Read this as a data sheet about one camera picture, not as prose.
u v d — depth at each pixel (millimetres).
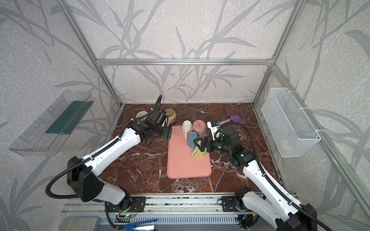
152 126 597
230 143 564
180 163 883
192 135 893
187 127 954
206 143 631
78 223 665
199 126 929
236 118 1109
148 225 677
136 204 727
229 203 735
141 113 1056
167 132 726
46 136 642
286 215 386
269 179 450
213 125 650
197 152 868
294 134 605
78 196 437
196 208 734
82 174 401
